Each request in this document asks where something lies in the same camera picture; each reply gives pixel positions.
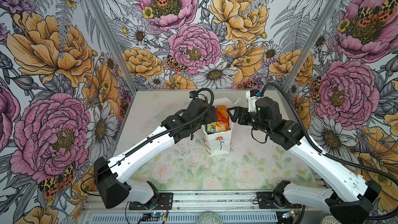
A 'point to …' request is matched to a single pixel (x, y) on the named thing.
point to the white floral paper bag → (219, 143)
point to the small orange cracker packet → (221, 126)
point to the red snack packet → (221, 117)
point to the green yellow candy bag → (210, 128)
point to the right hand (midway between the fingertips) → (234, 116)
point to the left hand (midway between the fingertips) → (206, 116)
